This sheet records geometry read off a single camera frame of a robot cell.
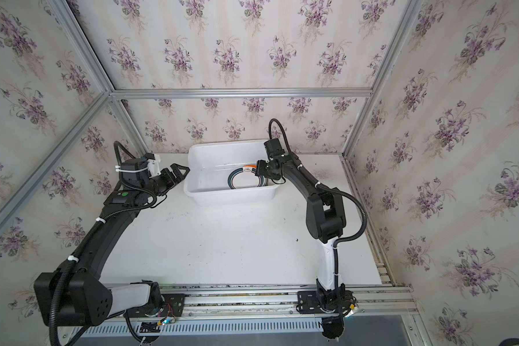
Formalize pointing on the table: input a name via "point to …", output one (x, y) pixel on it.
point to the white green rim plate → (245, 177)
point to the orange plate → (250, 166)
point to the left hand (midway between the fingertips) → (182, 174)
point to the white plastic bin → (223, 173)
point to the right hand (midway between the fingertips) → (270, 170)
